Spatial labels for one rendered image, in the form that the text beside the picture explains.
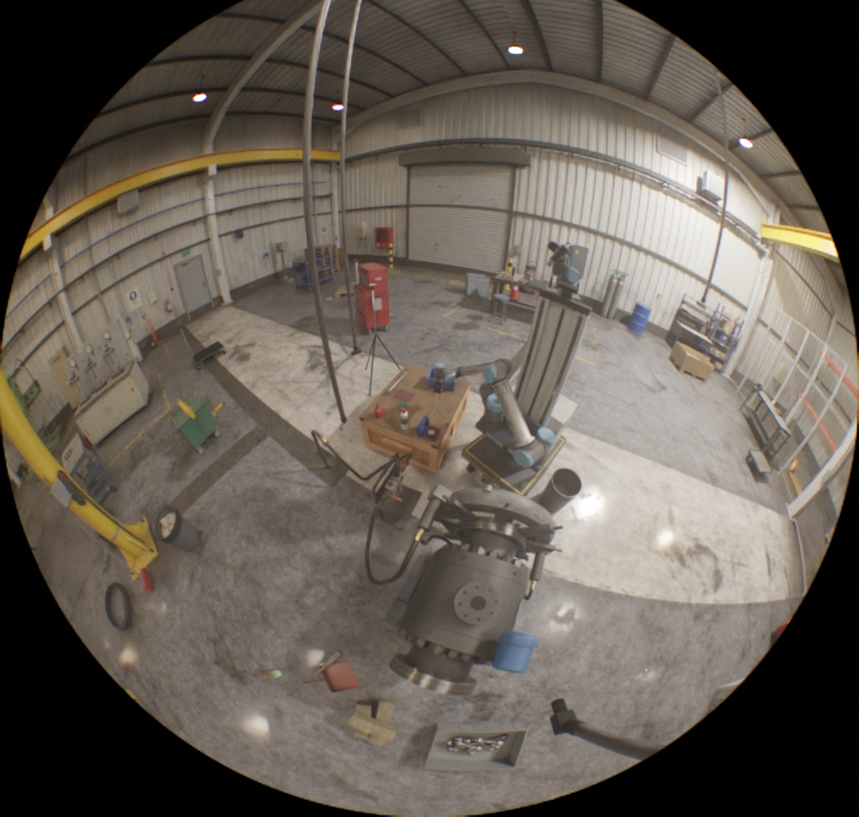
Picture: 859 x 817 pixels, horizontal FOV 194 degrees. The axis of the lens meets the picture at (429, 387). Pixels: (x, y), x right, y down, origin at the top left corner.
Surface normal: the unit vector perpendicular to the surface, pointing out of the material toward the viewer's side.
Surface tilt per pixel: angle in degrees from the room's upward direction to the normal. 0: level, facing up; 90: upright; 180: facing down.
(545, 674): 0
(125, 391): 90
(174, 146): 90
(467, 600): 0
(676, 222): 90
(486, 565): 5
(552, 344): 90
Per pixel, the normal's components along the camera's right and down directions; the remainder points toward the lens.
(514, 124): -0.50, 0.53
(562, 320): -0.75, 0.39
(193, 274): 0.87, 0.33
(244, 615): 0.04, -0.78
